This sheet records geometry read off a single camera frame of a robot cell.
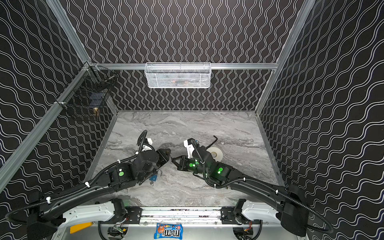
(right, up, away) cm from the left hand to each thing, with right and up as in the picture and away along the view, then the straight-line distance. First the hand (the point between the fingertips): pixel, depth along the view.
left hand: (175, 152), depth 68 cm
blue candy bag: (-3, -36, +1) cm, 36 cm away
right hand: (-2, -4, +2) cm, 5 cm away
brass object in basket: (-45, +21, +14) cm, 52 cm away
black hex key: (+22, +1, +34) cm, 40 cm away
